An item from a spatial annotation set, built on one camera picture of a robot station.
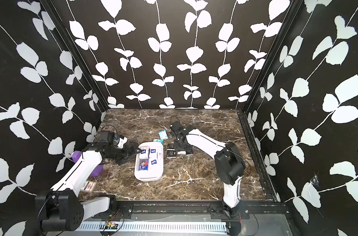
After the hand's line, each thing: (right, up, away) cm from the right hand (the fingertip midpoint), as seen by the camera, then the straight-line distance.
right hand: (178, 146), depth 90 cm
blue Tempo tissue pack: (-21, -4, -1) cm, 21 cm away
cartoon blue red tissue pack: (-21, -11, -2) cm, 24 cm away
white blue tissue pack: (-15, -11, -2) cm, 19 cm away
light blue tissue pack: (-12, +6, +12) cm, 18 cm away
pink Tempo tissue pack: (-17, -5, +3) cm, 18 cm away
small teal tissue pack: (-13, +2, +9) cm, 16 cm away
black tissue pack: (-6, -2, +8) cm, 10 cm away
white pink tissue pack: (-12, -5, +1) cm, 13 cm away
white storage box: (-16, -15, -9) cm, 24 cm away
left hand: (-23, -2, -8) cm, 25 cm away
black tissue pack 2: (-5, -6, +3) cm, 8 cm away
